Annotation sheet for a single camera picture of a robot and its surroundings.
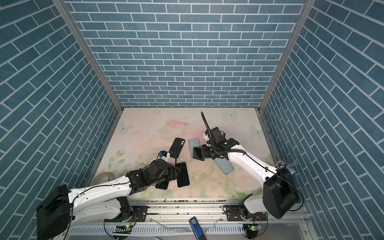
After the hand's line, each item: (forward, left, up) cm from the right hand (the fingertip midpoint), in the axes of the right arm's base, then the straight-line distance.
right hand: (200, 151), depth 83 cm
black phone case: (+9, +17, -13) cm, 23 cm away
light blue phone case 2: (-2, -16, -14) cm, 21 cm away
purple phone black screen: (-20, +16, +1) cm, 26 cm away
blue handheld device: (-35, -1, -10) cm, 36 cm away
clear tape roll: (-16, +56, -10) cm, 59 cm away
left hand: (-11, +11, -5) cm, 16 cm away
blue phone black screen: (+6, +3, -15) cm, 17 cm away
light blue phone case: (+14, +6, -13) cm, 20 cm away
